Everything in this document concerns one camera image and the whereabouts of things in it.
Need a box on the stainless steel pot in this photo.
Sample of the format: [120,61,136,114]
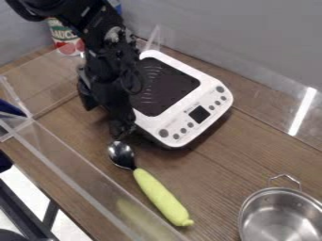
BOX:
[237,173,322,241]

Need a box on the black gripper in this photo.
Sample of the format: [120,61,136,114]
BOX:
[76,53,142,140]

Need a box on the black table frame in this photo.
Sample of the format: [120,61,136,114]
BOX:
[0,179,58,241]

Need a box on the white and black stove top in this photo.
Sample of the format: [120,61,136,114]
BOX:
[130,50,233,149]

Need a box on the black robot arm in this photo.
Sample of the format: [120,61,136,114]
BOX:
[5,0,142,139]

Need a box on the blue object at left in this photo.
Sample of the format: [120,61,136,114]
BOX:
[0,99,25,117]

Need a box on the clear acrylic barrier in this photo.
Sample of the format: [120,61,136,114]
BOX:
[0,73,188,241]

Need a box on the tomato sauce can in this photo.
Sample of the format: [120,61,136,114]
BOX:
[46,18,84,56]

